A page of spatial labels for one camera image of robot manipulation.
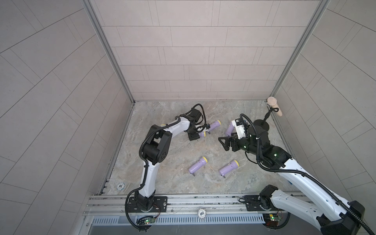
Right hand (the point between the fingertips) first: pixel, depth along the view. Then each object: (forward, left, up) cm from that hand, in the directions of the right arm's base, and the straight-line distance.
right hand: (224, 137), depth 72 cm
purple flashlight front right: (-7, -6, -18) cm, 20 cm away
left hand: (+18, +13, -21) cm, 31 cm away
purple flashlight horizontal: (+13, +9, -17) cm, 23 cm away
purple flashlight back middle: (+21, +1, -17) cm, 27 cm away
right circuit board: (-32, -20, -22) cm, 44 cm away
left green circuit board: (-30, +39, -17) cm, 52 cm away
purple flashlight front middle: (-4, +11, -18) cm, 21 cm away
